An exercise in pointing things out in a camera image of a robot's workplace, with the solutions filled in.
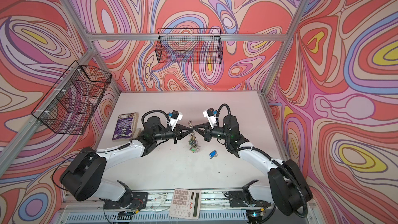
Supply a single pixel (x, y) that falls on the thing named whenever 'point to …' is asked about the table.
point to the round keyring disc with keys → (193, 144)
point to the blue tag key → (213, 154)
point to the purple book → (126, 126)
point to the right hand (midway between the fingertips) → (196, 131)
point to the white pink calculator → (185, 204)
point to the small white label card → (160, 198)
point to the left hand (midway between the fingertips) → (194, 131)
